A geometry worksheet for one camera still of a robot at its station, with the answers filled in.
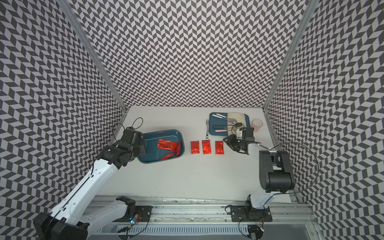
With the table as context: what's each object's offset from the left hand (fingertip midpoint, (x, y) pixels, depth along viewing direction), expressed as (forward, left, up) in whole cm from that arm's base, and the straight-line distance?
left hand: (139, 149), depth 78 cm
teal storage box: (0, -6, -6) cm, 9 cm away
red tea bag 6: (+10, -44, -16) cm, 48 cm away
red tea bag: (+4, -14, -3) cm, 15 cm away
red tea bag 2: (+1, -20, -1) cm, 20 cm away
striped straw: (+23, -37, -17) cm, 46 cm away
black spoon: (+27, -58, -14) cm, 66 cm away
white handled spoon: (+33, -57, -17) cm, 68 cm away
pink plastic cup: (+27, -72, -13) cm, 78 cm away
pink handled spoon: (+23, -49, -15) cm, 56 cm away
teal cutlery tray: (+30, -45, -16) cm, 56 cm away
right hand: (+11, -47, -12) cm, 50 cm away
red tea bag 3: (-4, -15, 0) cm, 15 cm away
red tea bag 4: (+10, -28, -16) cm, 34 cm away
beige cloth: (+35, -63, -16) cm, 74 cm away
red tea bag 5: (+10, -36, -16) cm, 41 cm away
